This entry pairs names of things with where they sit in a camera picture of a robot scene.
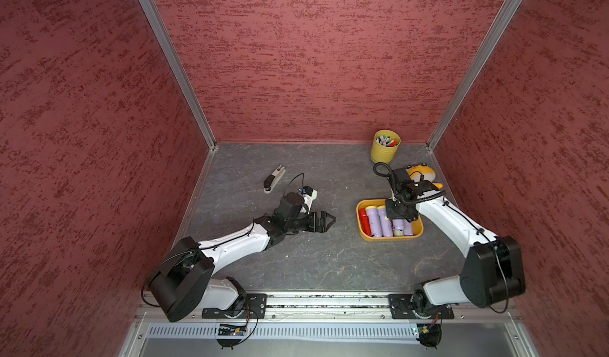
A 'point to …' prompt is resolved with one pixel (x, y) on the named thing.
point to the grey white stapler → (272, 180)
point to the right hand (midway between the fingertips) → (396, 216)
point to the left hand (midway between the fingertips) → (325, 223)
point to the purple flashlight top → (398, 225)
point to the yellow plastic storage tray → (418, 227)
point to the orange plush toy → (423, 172)
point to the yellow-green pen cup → (384, 146)
